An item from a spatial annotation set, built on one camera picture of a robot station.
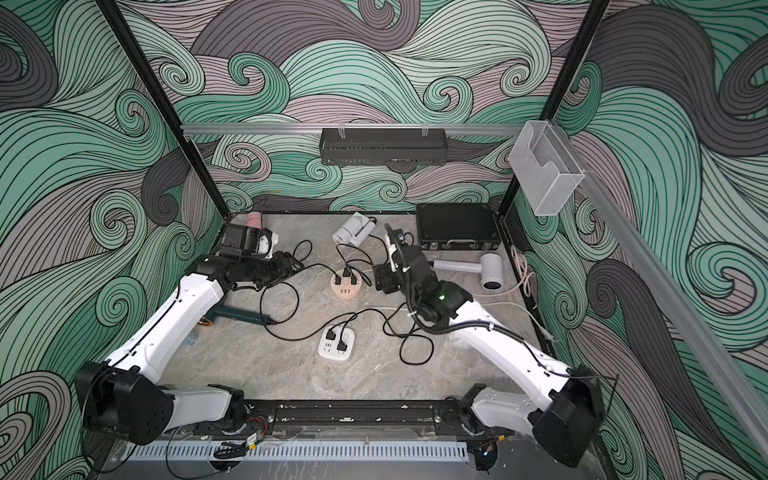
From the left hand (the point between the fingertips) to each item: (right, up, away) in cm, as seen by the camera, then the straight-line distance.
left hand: (296, 266), depth 79 cm
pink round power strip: (+12, -10, +16) cm, 22 cm away
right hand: (+23, +1, -3) cm, 23 cm away
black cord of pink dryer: (+9, -6, +18) cm, 21 cm away
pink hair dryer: (-27, +15, +37) cm, 49 cm away
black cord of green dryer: (-5, -17, +13) cm, 22 cm away
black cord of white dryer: (+20, -3, +25) cm, 32 cm away
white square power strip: (+8, -24, +4) cm, 26 cm away
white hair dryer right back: (+60, -2, +20) cm, 63 cm away
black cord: (+32, -25, +7) cm, 41 cm away
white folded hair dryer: (+13, +10, +31) cm, 35 cm away
